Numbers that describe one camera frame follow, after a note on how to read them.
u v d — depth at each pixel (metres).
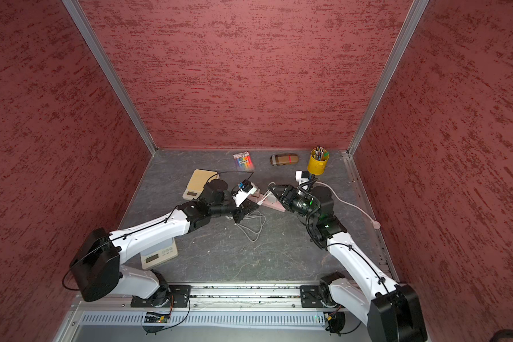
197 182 1.03
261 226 0.90
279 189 0.69
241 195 0.68
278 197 0.67
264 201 0.76
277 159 1.13
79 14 0.72
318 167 1.06
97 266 0.42
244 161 1.14
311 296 0.74
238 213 0.69
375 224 0.95
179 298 0.74
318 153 0.97
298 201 0.67
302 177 0.71
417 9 0.71
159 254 0.81
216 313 0.71
